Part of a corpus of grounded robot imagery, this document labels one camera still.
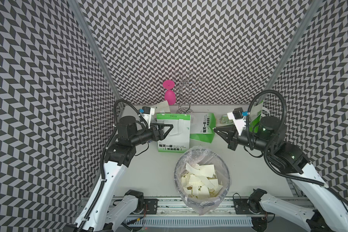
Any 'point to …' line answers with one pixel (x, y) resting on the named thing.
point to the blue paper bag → (162, 108)
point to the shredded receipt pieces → (200, 181)
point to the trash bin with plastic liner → (200, 155)
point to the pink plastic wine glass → (169, 95)
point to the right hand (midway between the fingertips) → (215, 133)
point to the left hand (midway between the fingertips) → (168, 127)
